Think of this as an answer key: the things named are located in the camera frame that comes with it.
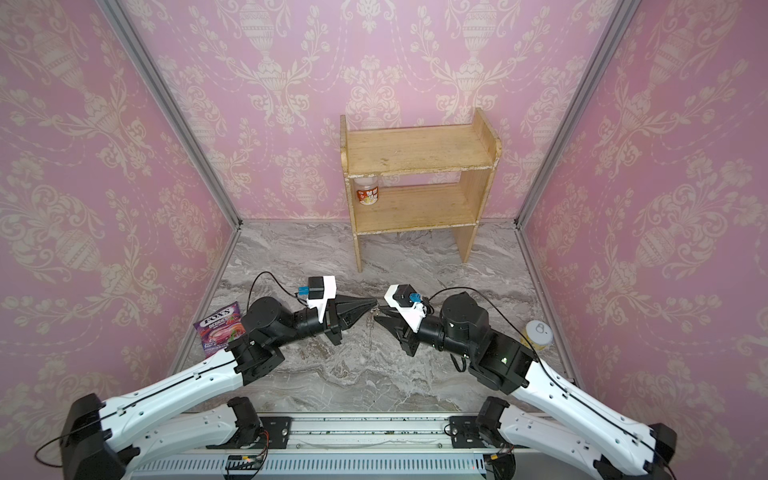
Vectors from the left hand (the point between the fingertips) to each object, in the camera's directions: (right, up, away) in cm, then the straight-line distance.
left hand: (374, 307), depth 58 cm
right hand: (+1, -2, +4) cm, 4 cm away
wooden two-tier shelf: (+10, +37, +51) cm, 64 cm away
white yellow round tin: (+46, -13, +28) cm, 55 cm away
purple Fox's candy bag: (-49, -13, +32) cm, 60 cm away
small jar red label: (-4, +30, +35) cm, 46 cm away
